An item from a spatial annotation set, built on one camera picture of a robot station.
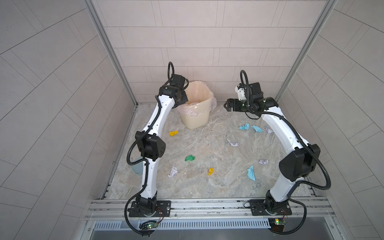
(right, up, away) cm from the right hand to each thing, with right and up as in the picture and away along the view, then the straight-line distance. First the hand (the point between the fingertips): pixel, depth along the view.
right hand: (229, 104), depth 82 cm
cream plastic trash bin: (-21, -11, +20) cm, 31 cm away
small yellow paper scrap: (-11, -37, 0) cm, 39 cm away
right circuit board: (+19, -57, -14) cm, 61 cm away
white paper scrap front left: (-31, -38, 0) cm, 49 cm away
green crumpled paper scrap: (-22, -31, +5) cm, 39 cm away
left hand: (-25, +5, +6) cm, 26 cm away
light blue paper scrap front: (+11, -38, -1) cm, 39 cm away
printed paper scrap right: (+21, -33, +4) cm, 39 cm away
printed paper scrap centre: (+5, -24, +11) cm, 28 cm away
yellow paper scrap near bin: (-35, -18, +16) cm, 43 cm away
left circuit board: (-39, -55, -17) cm, 70 cm away
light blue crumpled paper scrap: (+16, -14, +19) cm, 29 cm away
